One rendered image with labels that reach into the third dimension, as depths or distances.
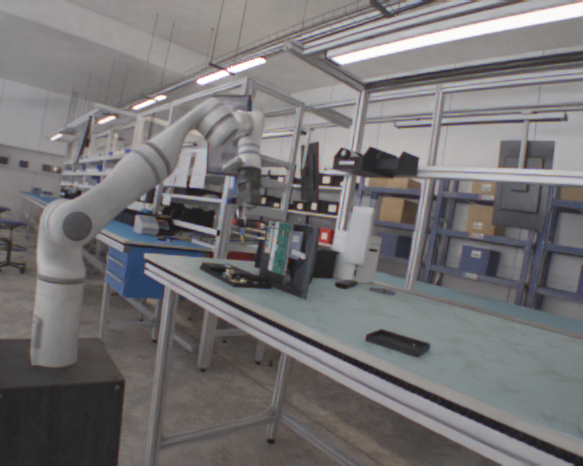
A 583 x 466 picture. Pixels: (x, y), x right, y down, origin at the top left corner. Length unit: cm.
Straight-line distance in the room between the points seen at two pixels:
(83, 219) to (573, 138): 495
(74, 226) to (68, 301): 15
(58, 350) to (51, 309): 8
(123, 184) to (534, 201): 241
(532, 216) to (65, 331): 257
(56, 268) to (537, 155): 262
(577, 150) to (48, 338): 502
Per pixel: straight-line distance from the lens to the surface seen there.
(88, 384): 81
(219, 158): 252
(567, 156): 513
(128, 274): 261
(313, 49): 167
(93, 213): 79
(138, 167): 83
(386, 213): 531
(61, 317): 82
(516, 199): 276
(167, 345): 165
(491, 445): 67
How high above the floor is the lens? 120
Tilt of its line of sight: 3 degrees down
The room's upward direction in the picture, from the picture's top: 10 degrees clockwise
